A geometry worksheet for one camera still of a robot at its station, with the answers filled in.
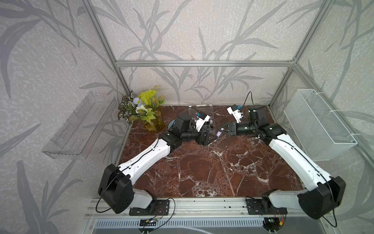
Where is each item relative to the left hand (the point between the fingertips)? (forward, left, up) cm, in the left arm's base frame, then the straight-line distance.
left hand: (212, 135), depth 72 cm
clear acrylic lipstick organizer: (+20, -2, -20) cm, 29 cm away
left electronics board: (-34, +32, -26) cm, 53 cm away
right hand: (+2, -3, +3) cm, 5 cm away
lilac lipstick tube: (-1, -2, +2) cm, 3 cm away
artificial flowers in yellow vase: (+21, +40, -3) cm, 45 cm away
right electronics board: (-34, -32, -30) cm, 56 cm away
